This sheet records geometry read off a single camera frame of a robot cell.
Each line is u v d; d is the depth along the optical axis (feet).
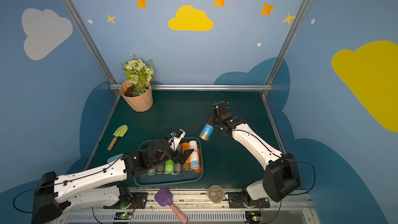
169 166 2.53
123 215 2.35
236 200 2.45
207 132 2.69
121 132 3.22
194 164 2.60
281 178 1.37
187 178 2.61
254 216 2.35
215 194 2.36
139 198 2.44
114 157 2.90
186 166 2.56
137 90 3.19
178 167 2.55
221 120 2.07
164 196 2.45
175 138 2.02
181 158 2.14
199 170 2.66
